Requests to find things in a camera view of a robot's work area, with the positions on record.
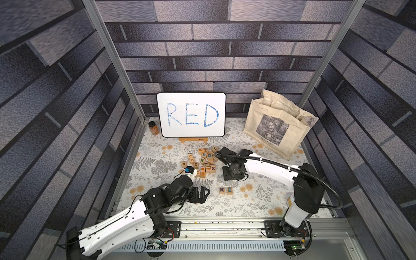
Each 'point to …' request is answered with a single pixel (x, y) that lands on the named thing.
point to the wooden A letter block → (202, 169)
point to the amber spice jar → (154, 128)
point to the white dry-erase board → (192, 114)
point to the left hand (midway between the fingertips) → (204, 191)
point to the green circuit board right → (293, 247)
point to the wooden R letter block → (222, 190)
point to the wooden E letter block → (230, 191)
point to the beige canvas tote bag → (274, 122)
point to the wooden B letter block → (202, 175)
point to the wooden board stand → (193, 139)
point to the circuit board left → (154, 244)
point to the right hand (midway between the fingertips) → (227, 175)
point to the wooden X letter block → (213, 169)
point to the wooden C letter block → (196, 165)
